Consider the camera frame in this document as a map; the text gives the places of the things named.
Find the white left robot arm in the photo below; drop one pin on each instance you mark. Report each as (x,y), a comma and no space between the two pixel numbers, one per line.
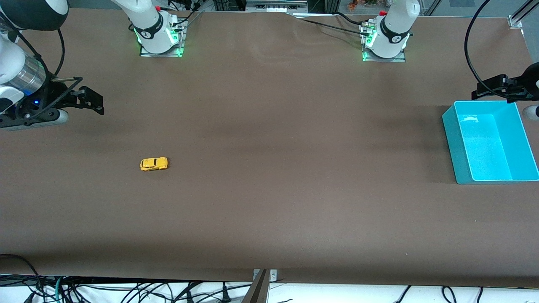
(391,29)

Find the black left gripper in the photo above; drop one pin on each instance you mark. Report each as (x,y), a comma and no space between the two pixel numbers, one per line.
(530,82)

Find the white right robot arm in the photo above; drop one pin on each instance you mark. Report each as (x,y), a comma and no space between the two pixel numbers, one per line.
(151,25)

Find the grey background device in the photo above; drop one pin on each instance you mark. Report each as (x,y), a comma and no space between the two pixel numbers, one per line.
(276,5)

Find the aluminium frame profile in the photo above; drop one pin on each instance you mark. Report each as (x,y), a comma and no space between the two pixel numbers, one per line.
(520,17)

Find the yellow toy beetle car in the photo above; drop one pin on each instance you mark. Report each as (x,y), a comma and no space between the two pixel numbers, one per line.
(153,164)

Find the brown table cover sheet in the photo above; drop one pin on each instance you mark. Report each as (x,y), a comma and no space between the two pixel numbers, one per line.
(269,168)

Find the metal table edge bracket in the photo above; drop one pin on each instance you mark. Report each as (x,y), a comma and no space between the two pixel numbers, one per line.
(273,275)

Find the dark table leg beam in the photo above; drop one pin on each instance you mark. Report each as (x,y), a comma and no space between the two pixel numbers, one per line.
(257,292)

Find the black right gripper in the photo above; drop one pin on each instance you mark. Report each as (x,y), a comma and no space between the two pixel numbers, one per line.
(54,93)

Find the orange background object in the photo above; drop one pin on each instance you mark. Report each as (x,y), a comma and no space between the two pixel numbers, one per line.
(353,4)

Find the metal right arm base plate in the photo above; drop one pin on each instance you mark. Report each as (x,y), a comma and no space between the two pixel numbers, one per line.
(162,54)

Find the teal plastic storage bin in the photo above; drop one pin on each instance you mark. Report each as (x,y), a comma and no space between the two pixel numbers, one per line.
(488,147)

